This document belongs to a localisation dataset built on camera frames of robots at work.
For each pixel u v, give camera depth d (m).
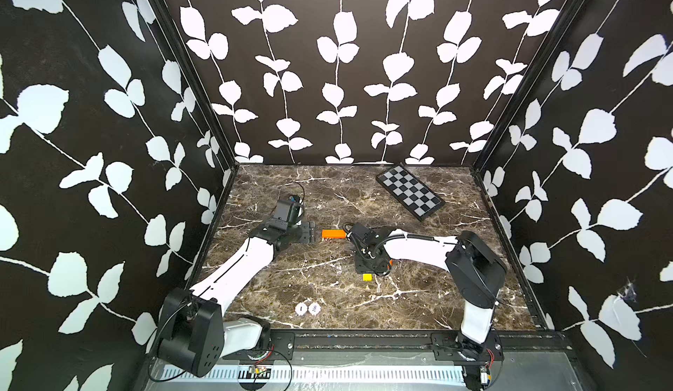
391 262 0.71
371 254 0.66
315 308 0.82
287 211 0.65
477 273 0.47
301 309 0.80
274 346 0.73
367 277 0.86
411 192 1.08
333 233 0.97
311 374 0.70
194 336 0.40
